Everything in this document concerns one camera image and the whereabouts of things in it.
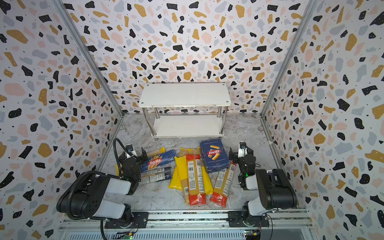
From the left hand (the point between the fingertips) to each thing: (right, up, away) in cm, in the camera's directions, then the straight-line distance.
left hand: (133, 148), depth 87 cm
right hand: (+62, +2, +3) cm, 62 cm away
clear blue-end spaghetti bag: (+13, -16, -1) cm, 21 cm away
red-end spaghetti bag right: (+53, -17, -1) cm, 56 cm away
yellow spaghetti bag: (+27, -18, -2) cm, 33 cm away
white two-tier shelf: (+14, +29, -5) cm, 32 cm away
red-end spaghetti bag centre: (+38, -23, -9) cm, 45 cm away
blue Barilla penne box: (+47, -5, +3) cm, 48 cm away
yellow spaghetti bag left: (+13, -3, +12) cm, 18 cm away
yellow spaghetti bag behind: (+29, -11, +1) cm, 31 cm away
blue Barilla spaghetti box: (+14, -8, +3) cm, 17 cm away
